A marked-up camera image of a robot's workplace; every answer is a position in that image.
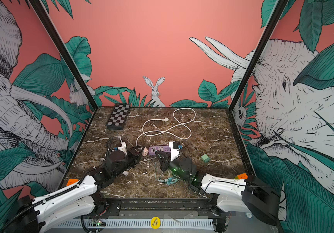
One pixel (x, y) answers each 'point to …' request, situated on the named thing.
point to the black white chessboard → (117, 119)
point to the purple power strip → (152, 149)
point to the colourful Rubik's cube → (242, 176)
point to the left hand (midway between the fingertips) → (147, 146)
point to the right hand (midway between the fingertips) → (155, 152)
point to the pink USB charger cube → (145, 152)
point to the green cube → (205, 158)
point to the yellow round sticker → (155, 222)
